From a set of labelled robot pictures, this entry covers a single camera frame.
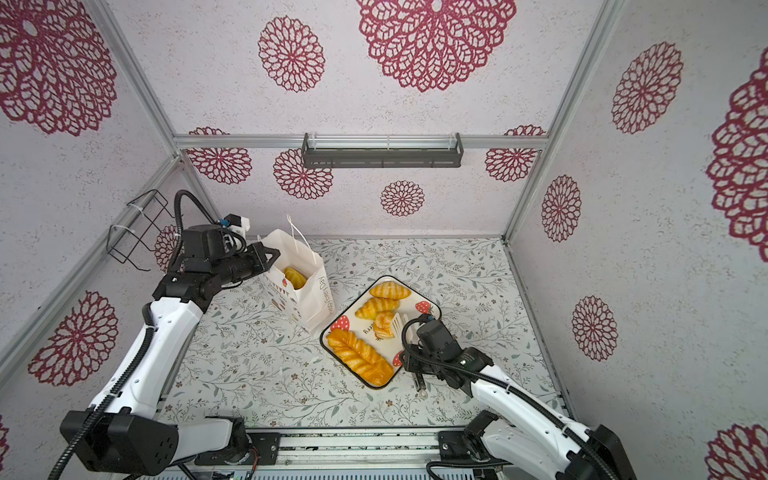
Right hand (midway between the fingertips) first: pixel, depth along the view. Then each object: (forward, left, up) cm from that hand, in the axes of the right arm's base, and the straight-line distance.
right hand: (401, 353), depth 80 cm
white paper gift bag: (+10, +25, +6) cm, 27 cm away
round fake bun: (+9, +5, -3) cm, 11 cm away
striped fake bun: (+23, +33, +2) cm, 41 cm away
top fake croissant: (+25, +4, -6) cm, 26 cm away
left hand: (+15, +31, +21) cm, 41 cm away
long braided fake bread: (+1, +12, -6) cm, 13 cm away
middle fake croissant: (+17, +10, -5) cm, 20 cm away
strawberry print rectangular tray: (+21, -5, -10) cm, 24 cm away
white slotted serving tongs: (+8, +1, 0) cm, 8 cm away
